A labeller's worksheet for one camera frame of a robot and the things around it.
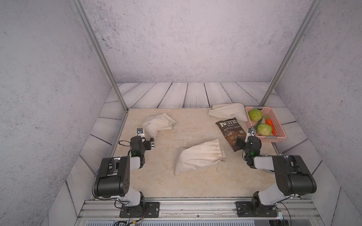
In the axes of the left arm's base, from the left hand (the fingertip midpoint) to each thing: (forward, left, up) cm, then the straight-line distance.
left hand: (146, 137), depth 95 cm
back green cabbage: (+18, -79, 0) cm, 81 cm away
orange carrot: (+14, -90, -4) cm, 91 cm away
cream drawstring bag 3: (+23, -65, 0) cm, 69 cm away
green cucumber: (+14, -82, -4) cm, 83 cm away
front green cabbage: (+4, -81, 0) cm, 81 cm away
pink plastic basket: (+23, -92, -3) cm, 95 cm away
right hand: (-2, -67, +1) cm, 67 cm away
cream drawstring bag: (-16, -32, +3) cm, 36 cm away
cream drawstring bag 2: (+8, -3, +2) cm, 9 cm away
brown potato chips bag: (+6, -59, -3) cm, 60 cm away
